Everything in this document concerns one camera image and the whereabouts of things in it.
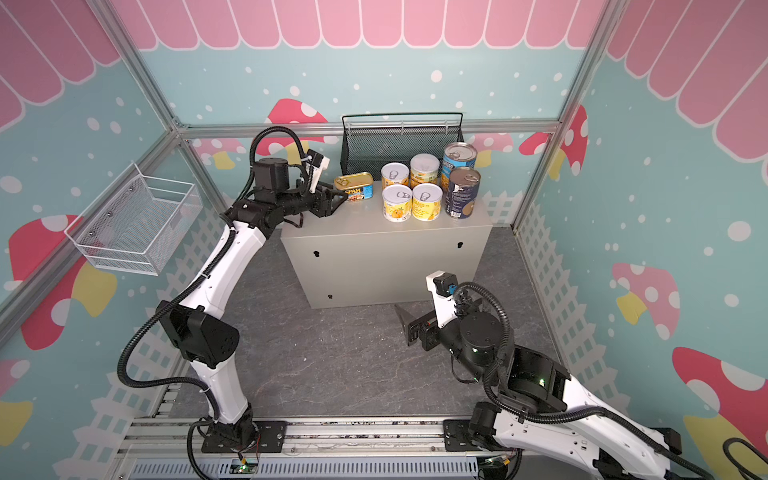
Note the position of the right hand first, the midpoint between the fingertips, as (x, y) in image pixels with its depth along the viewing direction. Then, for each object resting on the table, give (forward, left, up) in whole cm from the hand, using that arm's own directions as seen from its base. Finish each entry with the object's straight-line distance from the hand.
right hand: (415, 298), depth 59 cm
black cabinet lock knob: (+21, -13, -8) cm, 26 cm away
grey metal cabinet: (+19, +14, -10) cm, 25 cm away
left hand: (+32, +19, +1) cm, 37 cm away
